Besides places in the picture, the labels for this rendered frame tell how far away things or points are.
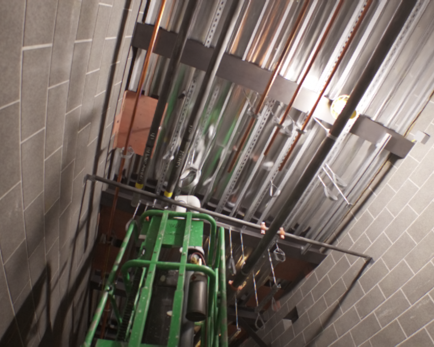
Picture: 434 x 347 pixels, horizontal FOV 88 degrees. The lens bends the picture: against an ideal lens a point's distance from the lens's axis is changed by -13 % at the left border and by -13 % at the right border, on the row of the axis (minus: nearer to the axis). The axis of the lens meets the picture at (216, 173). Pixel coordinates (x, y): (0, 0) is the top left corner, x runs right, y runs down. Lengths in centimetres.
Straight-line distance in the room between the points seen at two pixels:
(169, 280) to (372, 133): 241
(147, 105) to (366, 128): 227
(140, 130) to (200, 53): 105
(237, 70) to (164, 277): 177
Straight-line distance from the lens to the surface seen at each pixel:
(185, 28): 204
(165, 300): 153
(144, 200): 329
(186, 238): 170
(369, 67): 205
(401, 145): 329
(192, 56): 239
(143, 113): 279
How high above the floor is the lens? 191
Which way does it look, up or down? 60 degrees up
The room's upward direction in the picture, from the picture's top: straight up
